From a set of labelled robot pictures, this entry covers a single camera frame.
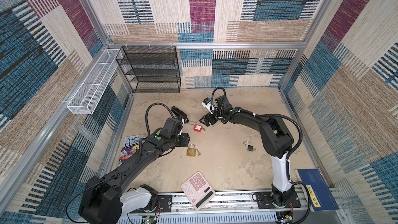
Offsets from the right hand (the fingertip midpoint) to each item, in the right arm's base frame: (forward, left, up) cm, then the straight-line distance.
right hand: (205, 118), depth 97 cm
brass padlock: (-19, +9, -5) cm, 22 cm away
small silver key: (-19, +5, -6) cm, 21 cm away
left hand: (-15, +10, +7) cm, 20 cm away
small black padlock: (-18, -25, -6) cm, 31 cm away
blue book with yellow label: (-43, -53, -6) cm, 69 cm away
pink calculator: (-39, +5, -4) cm, 39 cm away
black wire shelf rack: (+34, +36, +12) cm, 52 cm away
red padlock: (-5, +5, -4) cm, 8 cm away
